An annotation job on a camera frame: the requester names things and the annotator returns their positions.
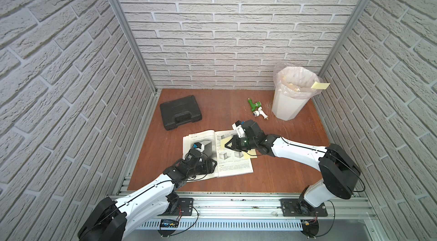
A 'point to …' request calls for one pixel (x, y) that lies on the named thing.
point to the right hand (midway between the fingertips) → (226, 145)
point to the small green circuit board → (169, 223)
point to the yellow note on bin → (320, 85)
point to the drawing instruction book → (230, 161)
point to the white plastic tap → (259, 112)
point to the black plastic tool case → (180, 112)
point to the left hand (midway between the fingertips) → (210, 159)
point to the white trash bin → (287, 108)
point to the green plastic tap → (254, 107)
